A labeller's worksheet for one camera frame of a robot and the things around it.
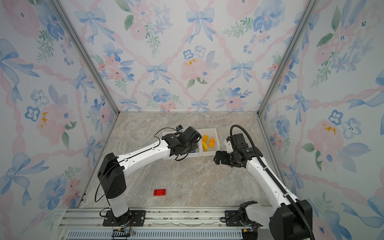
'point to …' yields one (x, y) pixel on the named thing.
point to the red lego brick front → (159, 192)
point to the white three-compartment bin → (201, 151)
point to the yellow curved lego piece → (204, 144)
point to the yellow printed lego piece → (211, 143)
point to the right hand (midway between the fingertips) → (221, 158)
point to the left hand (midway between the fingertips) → (195, 144)
